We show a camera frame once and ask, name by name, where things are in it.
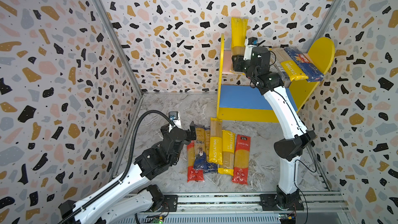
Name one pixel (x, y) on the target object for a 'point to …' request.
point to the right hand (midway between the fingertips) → (233, 51)
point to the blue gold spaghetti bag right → (209, 167)
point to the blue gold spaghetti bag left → (200, 159)
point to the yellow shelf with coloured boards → (238, 100)
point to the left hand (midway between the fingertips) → (184, 121)
